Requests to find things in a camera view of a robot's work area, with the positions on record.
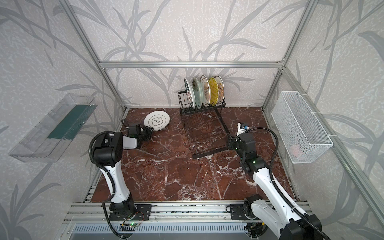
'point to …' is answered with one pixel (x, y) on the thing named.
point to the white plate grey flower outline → (158, 120)
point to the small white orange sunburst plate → (221, 87)
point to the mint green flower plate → (197, 92)
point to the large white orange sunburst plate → (204, 83)
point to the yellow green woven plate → (213, 89)
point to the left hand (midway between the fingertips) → (154, 126)
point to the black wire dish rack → (205, 134)
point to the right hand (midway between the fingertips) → (231, 133)
